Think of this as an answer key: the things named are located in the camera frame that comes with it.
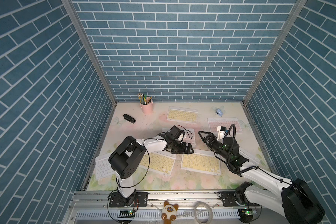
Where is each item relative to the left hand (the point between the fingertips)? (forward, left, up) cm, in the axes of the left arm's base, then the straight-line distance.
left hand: (191, 153), depth 87 cm
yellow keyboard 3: (-4, -7, -3) cm, 9 cm away
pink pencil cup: (+36, +32, +2) cm, 48 cm away
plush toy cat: (-30, +13, -1) cm, 33 cm away
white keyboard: (-3, -40, -4) cm, 40 cm away
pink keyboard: (+27, -20, -4) cm, 34 cm away
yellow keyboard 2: (-4, +19, -4) cm, 20 cm away
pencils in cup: (+39, +35, +9) cm, 53 cm away
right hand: (+5, -5, +14) cm, 15 cm away
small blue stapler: (+36, -26, -1) cm, 44 cm away
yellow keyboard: (+35, +4, -3) cm, 35 cm away
